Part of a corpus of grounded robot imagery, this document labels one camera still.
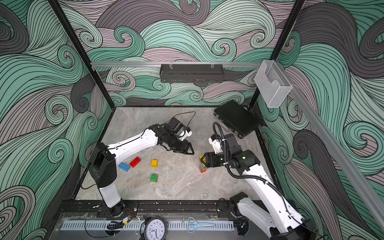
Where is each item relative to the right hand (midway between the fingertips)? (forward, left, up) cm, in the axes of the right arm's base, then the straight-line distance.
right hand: (205, 159), depth 73 cm
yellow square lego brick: (+4, +29, -13) cm, 32 cm away
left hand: (+6, +8, -2) cm, 10 cm away
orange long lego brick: (-1, 0, -10) cm, 10 cm away
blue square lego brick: (0, +2, -9) cm, 9 cm away
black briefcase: (+41, -28, -15) cm, 52 cm away
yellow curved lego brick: (-1, +1, +4) cm, 4 cm away
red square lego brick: (0, +1, -17) cm, 17 cm away
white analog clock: (-27, +24, -13) cm, 38 cm away
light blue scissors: (-24, +7, -16) cm, 30 cm away
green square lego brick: (-4, +28, -14) cm, 31 cm away
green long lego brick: (0, +1, -9) cm, 9 cm away
